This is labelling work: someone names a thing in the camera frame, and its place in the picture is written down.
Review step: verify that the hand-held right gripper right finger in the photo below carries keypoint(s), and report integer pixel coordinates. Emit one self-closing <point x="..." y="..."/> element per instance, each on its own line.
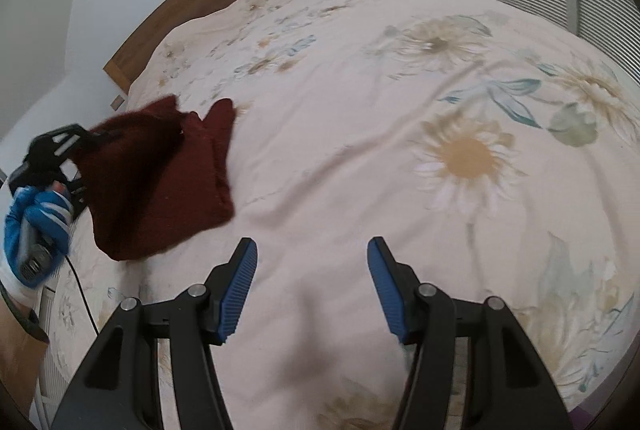
<point x="387" y="295"/>

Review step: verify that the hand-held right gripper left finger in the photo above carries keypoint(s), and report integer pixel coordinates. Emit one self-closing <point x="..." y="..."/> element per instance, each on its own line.
<point x="237" y="295"/>

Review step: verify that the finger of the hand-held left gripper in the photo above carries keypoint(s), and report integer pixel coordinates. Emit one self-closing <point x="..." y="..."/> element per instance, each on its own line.
<point x="75" y="132"/>

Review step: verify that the dark red knit sweater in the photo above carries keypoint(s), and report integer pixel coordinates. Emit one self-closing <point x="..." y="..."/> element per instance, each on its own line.
<point x="150" y="190"/>

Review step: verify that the person's left hand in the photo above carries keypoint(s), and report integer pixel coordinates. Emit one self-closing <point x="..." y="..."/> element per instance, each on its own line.
<point x="52" y="215"/>

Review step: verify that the floral pink blanket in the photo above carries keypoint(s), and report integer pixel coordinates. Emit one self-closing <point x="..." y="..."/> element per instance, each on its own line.
<point x="375" y="109"/>

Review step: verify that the white slatted low cabinet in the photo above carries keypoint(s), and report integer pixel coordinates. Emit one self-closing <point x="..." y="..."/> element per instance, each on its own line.
<point x="50" y="360"/>

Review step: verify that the wall switch panel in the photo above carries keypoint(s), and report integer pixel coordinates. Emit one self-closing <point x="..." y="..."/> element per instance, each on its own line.
<point x="118" y="101"/>

